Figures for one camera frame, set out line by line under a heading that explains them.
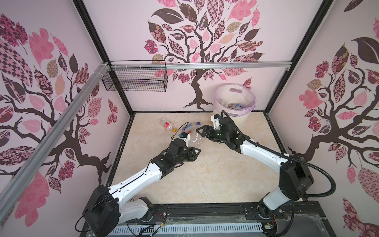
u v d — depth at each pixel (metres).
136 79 1.22
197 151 0.76
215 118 0.77
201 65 0.94
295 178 0.44
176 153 0.60
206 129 0.73
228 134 0.64
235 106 0.97
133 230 0.70
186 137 0.72
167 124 1.06
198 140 0.81
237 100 1.03
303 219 0.72
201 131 0.74
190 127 1.09
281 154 0.48
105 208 0.39
